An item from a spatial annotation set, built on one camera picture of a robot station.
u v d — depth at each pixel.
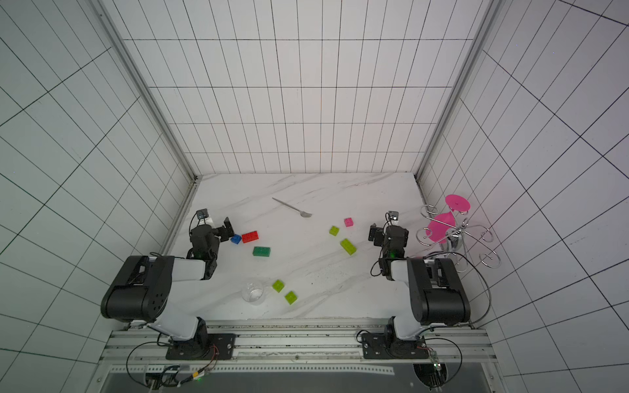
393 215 0.80
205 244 0.71
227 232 0.87
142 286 0.46
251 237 0.97
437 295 0.45
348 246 0.94
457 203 0.74
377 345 0.73
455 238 0.67
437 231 0.68
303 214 1.05
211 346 0.72
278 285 0.85
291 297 0.82
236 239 0.95
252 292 0.83
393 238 0.72
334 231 1.00
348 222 1.01
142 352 0.70
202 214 0.81
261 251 0.92
